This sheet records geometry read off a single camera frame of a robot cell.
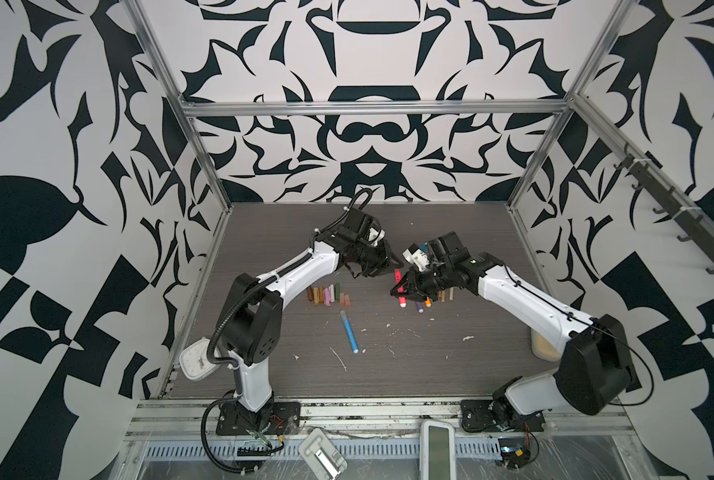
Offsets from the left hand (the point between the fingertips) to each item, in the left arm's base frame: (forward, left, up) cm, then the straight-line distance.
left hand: (406, 258), depth 81 cm
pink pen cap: (-2, +23, -18) cm, 29 cm away
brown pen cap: (+1, +28, -19) cm, 34 cm away
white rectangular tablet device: (-41, -3, -16) cm, 44 cm away
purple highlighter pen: (-5, -6, -19) cm, 21 cm away
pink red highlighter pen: (-12, +2, -1) cm, 12 cm away
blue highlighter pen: (-13, +15, -18) cm, 27 cm away
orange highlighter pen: (-4, -9, -19) cm, 21 cm away
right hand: (-9, +4, -2) cm, 10 cm away
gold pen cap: (-1, +26, -18) cm, 31 cm away
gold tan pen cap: (0, +25, -19) cm, 31 cm away
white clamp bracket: (-41, +23, -17) cm, 50 cm away
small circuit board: (-42, -22, -20) cm, 52 cm away
